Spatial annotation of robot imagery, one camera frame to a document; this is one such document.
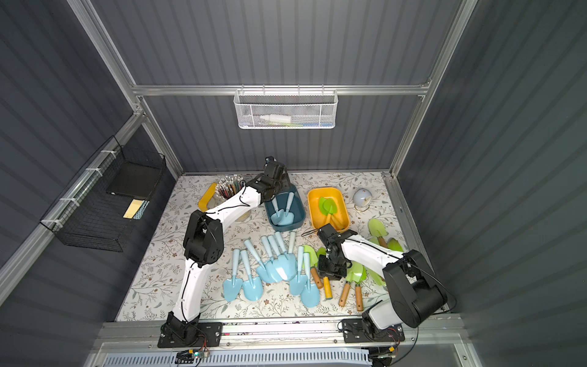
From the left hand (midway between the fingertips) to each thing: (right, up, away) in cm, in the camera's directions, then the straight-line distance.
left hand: (287, 179), depth 98 cm
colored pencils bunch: (-24, -3, -5) cm, 25 cm away
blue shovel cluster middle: (-6, -34, -11) cm, 36 cm away
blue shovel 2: (-12, -40, -17) cm, 45 cm away
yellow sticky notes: (-50, -11, -22) cm, 55 cm away
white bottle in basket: (-4, +26, -2) cm, 26 cm away
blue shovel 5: (+9, -43, -16) cm, 47 cm away
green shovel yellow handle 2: (+19, -13, +7) cm, 24 cm away
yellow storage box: (+13, -17, +4) cm, 22 cm away
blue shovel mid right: (+4, -39, -13) cm, 42 cm away
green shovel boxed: (+18, -17, +1) cm, 25 cm away
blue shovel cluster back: (0, -33, -11) cm, 35 cm away
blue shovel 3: (0, -17, +4) cm, 17 cm away
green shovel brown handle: (+11, -34, -9) cm, 36 cm away
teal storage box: (+4, -13, +8) cm, 16 cm away
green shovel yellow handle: (+15, -30, -4) cm, 34 cm away
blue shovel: (-19, -41, -14) cm, 47 cm away
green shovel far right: (+40, -22, +1) cm, 45 cm away
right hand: (+14, -38, -13) cm, 43 cm away
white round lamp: (+33, -9, +4) cm, 35 cm away
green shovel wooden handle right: (+28, -37, -14) cm, 48 cm away
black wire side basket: (-61, -12, -23) cm, 66 cm away
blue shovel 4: (-5, -17, +4) cm, 18 cm away
